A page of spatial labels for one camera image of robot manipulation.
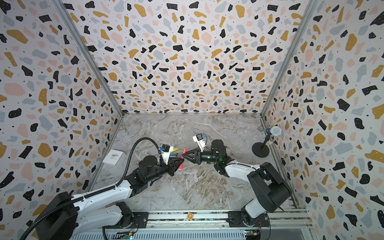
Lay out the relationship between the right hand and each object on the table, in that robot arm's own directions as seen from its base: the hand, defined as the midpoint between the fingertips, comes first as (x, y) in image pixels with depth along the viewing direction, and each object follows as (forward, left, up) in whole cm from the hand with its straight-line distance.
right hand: (185, 157), depth 77 cm
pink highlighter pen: (-3, +2, -3) cm, 5 cm away
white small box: (+5, +45, -12) cm, 46 cm away
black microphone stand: (+17, -48, -18) cm, 53 cm away
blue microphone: (+12, -47, +7) cm, 49 cm away
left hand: (-1, 0, -1) cm, 2 cm away
